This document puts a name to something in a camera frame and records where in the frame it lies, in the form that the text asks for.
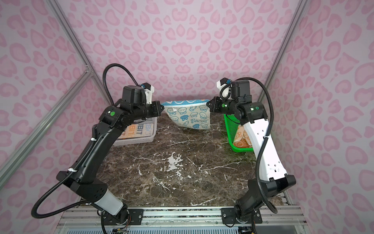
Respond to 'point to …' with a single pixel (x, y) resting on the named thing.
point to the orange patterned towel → (242, 138)
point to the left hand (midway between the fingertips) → (164, 104)
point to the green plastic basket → (232, 125)
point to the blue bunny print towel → (193, 113)
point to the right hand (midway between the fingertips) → (208, 102)
